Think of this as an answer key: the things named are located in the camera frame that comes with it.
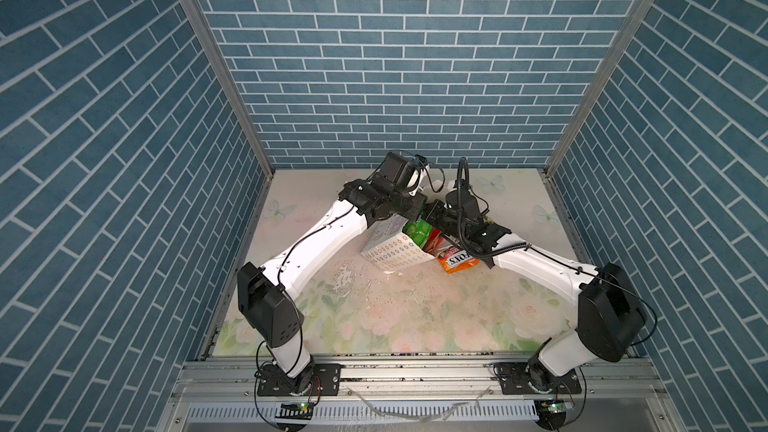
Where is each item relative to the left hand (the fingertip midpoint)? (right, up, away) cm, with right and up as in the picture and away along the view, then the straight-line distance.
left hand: (420, 200), depth 77 cm
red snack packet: (+5, -11, +3) cm, 13 cm away
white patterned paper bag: (-8, -12, +1) cm, 15 cm away
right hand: (0, 0, +6) cm, 6 cm away
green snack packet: (0, -9, +6) cm, 10 cm away
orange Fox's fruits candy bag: (+12, -19, +16) cm, 27 cm away
